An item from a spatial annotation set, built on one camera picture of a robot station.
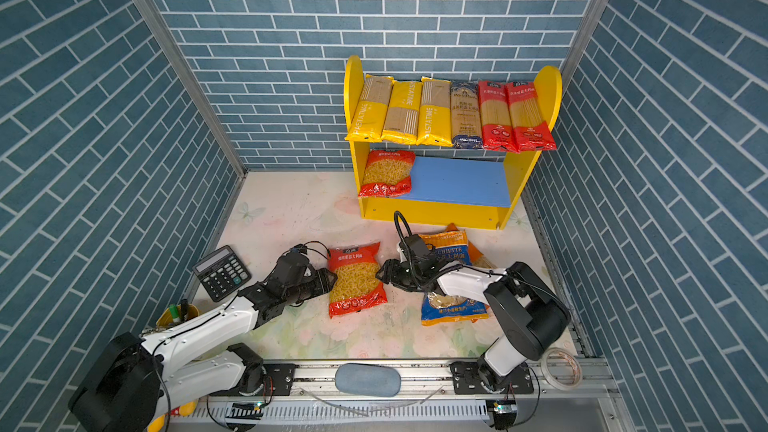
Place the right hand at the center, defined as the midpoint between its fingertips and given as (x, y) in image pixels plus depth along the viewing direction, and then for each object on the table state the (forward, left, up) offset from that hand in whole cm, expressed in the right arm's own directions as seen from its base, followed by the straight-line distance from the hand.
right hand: (378, 275), depth 88 cm
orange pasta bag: (+8, -30, -1) cm, 31 cm away
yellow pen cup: (-19, +50, +7) cm, 54 cm away
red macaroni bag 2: (-4, +6, -1) cm, 7 cm away
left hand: (-3, +13, +1) cm, 13 cm away
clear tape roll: (-23, -47, -5) cm, 52 cm away
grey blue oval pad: (-26, 0, -2) cm, 26 cm away
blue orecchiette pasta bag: (+8, -21, +4) cm, 23 cm away
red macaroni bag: (+29, 0, +14) cm, 32 cm away
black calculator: (-2, +49, -2) cm, 49 cm away
